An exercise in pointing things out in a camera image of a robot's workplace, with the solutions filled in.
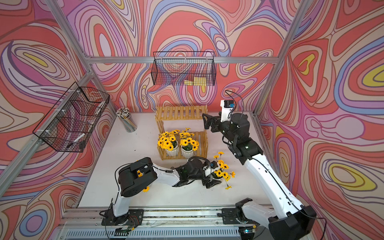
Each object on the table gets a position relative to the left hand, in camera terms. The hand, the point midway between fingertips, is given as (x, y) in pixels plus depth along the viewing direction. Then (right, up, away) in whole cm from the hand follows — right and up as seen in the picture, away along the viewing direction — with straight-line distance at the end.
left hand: (220, 176), depth 82 cm
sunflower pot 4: (-18, +18, -2) cm, 25 cm away
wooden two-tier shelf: (-14, +35, 0) cm, 38 cm away
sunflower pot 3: (-29, +20, -1) cm, 35 cm away
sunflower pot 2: (-1, +3, -6) cm, 7 cm away
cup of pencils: (-60, +36, +13) cm, 72 cm away
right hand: (-7, +32, -12) cm, 35 cm away
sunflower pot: (-35, +10, -27) cm, 45 cm away
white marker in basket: (-73, +22, -8) cm, 77 cm away
